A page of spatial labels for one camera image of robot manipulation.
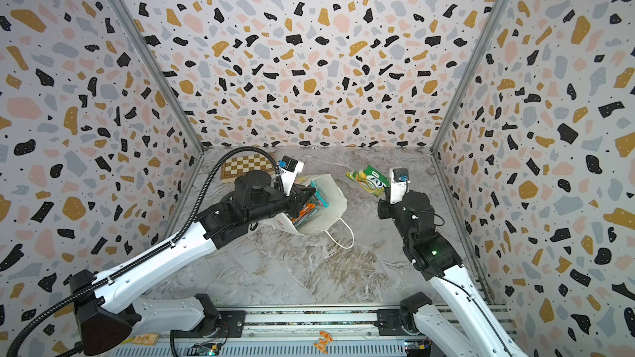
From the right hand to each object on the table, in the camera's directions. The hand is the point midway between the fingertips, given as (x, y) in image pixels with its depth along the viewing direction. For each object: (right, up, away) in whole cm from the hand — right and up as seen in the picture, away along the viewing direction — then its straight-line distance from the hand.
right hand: (387, 186), depth 71 cm
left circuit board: (-52, -46, -1) cm, 69 cm away
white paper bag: (-19, -12, +16) cm, 27 cm away
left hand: (-20, -1, -4) cm, 20 cm away
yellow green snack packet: (-5, +2, -2) cm, 6 cm away
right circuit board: (+10, -47, +1) cm, 48 cm away
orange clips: (-19, -45, -1) cm, 49 cm away
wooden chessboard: (-59, +7, +39) cm, 71 cm away
